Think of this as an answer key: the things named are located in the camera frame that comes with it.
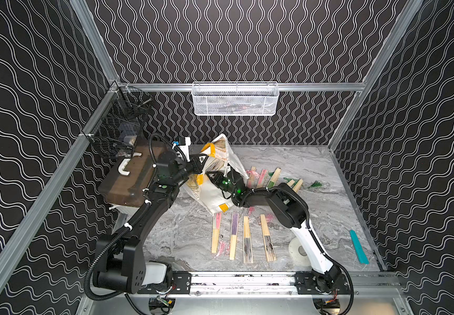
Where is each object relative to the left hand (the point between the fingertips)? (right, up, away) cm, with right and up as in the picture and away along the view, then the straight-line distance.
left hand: (207, 151), depth 77 cm
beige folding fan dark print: (+16, -41, +5) cm, 44 cm away
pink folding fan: (+22, -12, +30) cm, 39 cm away
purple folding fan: (+11, -36, +9) cm, 39 cm away
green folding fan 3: (+46, -15, +27) cm, 55 cm away
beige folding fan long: (+26, -41, +5) cm, 49 cm away
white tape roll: (+37, -42, +4) cm, 56 cm away
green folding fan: (+32, -13, +27) cm, 44 cm away
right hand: (-3, -10, +22) cm, 24 cm away
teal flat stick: (+63, -43, +4) cm, 77 cm away
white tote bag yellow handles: (-4, -18, +20) cm, 27 cm away
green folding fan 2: (+42, -15, +26) cm, 52 cm away
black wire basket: (-45, +13, +15) cm, 49 cm away
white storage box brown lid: (-38, -13, +11) cm, 41 cm away
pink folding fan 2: (+26, -13, +29) cm, 41 cm away
